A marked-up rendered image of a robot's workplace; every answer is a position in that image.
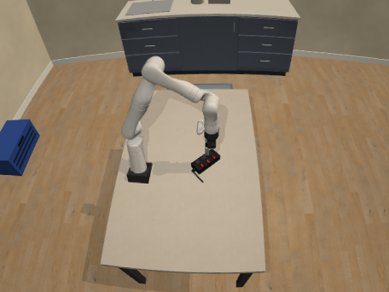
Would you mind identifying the black power strip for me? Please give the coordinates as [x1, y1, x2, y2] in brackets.
[191, 149, 220, 183]

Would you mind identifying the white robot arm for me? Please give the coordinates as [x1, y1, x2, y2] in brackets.
[121, 56, 219, 173]

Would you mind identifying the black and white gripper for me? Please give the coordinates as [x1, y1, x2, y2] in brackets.
[197, 120, 219, 155]

